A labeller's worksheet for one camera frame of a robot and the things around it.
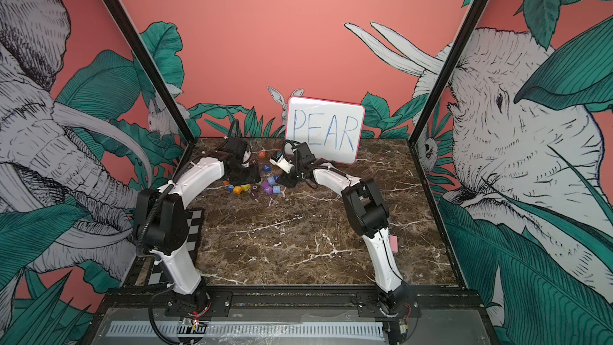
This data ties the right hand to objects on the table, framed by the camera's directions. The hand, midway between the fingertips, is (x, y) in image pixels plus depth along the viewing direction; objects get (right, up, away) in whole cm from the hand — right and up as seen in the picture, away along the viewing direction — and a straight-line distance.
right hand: (279, 171), depth 97 cm
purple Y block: (-6, -7, +4) cm, 10 cm away
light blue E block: (-2, -8, +4) cm, 9 cm away
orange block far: (-10, +7, +14) cm, 19 cm away
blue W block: (-5, -4, +7) cm, 9 cm away
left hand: (-9, -1, -4) cm, 10 cm away
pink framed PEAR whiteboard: (+23, +18, +10) cm, 31 cm away
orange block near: (-19, -8, +3) cm, 21 cm away
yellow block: (-15, -7, +4) cm, 17 cm away
